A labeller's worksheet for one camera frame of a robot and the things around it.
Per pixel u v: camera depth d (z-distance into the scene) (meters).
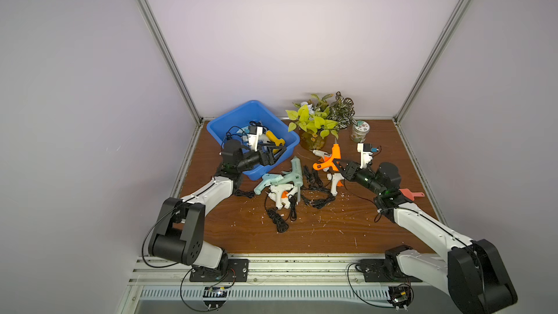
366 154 0.73
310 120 0.92
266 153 0.73
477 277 0.40
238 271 0.73
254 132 0.74
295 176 0.92
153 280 0.73
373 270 0.73
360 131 1.06
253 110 1.12
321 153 1.03
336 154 0.79
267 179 0.93
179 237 0.43
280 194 0.88
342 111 0.92
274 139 1.06
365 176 0.70
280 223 0.83
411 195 0.89
